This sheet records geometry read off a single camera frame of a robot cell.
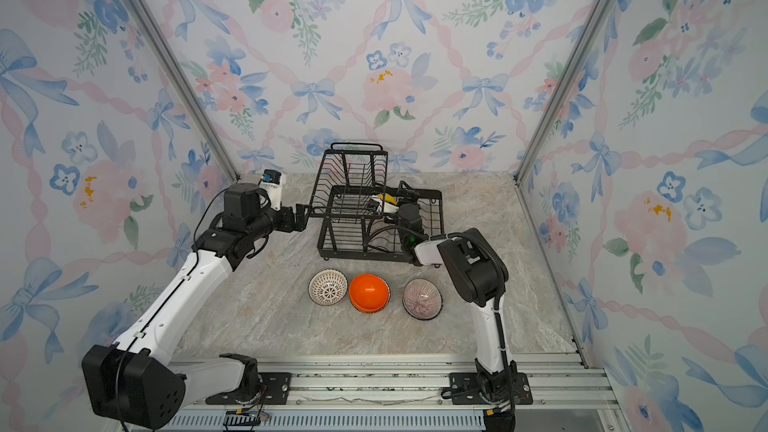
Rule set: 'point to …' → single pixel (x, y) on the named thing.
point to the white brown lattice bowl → (328, 286)
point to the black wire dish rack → (359, 216)
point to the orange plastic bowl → (369, 293)
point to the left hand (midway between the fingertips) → (296, 202)
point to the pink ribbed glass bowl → (422, 299)
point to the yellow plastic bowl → (390, 203)
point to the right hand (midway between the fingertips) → (402, 187)
